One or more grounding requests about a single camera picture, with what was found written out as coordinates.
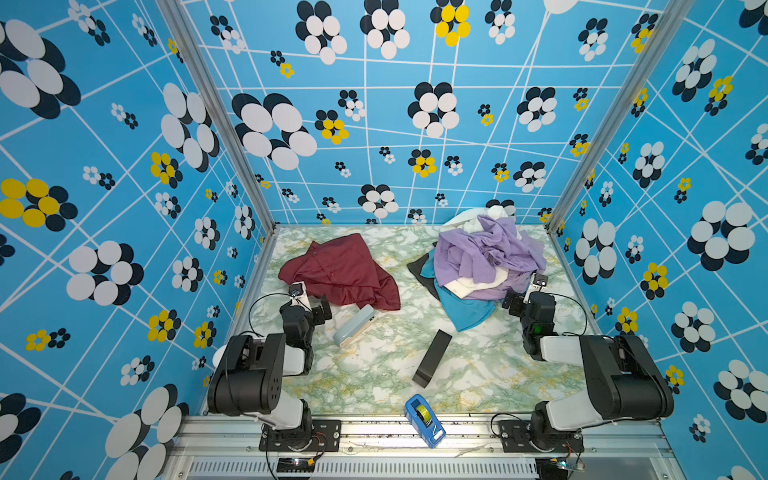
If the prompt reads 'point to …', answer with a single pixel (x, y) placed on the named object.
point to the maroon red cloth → (343, 270)
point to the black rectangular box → (432, 358)
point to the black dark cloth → (415, 268)
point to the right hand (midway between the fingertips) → (529, 292)
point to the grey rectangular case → (359, 323)
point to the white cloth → (470, 220)
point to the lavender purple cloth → (494, 248)
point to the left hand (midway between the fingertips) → (311, 295)
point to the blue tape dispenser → (424, 421)
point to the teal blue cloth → (464, 313)
